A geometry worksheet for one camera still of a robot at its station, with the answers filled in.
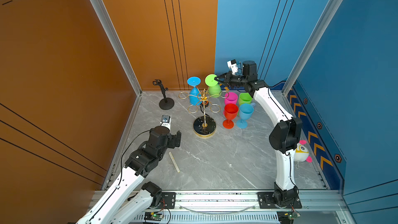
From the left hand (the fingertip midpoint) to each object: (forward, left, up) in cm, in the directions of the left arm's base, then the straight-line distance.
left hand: (170, 128), depth 75 cm
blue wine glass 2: (+14, -12, +8) cm, 20 cm away
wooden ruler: (-9, 0, -20) cm, 22 cm away
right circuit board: (-33, -55, -22) cm, 68 cm away
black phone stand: (+34, +11, -20) cm, 41 cm away
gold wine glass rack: (+13, -16, -18) cm, 27 cm away
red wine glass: (+18, -33, -9) cm, 38 cm away
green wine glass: (+25, -22, +2) cm, 34 cm away
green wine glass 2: (+23, -40, -2) cm, 46 cm away
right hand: (+25, -23, +10) cm, 36 cm away
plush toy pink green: (-5, -70, -15) cm, 71 cm away
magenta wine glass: (+27, -33, -7) cm, 43 cm away
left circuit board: (-34, +6, -22) cm, 41 cm away
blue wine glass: (+17, -41, -8) cm, 45 cm away
